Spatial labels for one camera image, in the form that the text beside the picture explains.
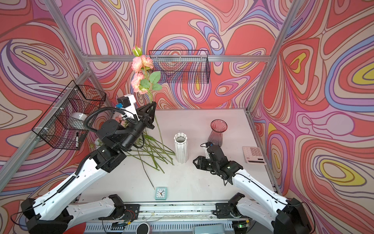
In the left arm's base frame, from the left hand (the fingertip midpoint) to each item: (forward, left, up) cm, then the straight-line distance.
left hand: (155, 102), depth 55 cm
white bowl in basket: (+4, +42, -15) cm, 44 cm away
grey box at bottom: (-37, -25, -50) cm, 67 cm away
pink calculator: (+1, -54, -47) cm, 72 cm away
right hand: (-9, -18, -39) cm, 44 cm away
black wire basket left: (+9, +54, -22) cm, 59 cm away
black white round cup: (-37, +8, -43) cm, 57 cm away
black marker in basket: (-3, +43, -24) cm, 50 cm away
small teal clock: (-21, +2, -47) cm, 52 cm away
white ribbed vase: (-3, -9, -30) cm, 31 cm away
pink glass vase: (+11, -30, -30) cm, 44 cm away
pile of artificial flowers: (+4, +12, -49) cm, 50 cm away
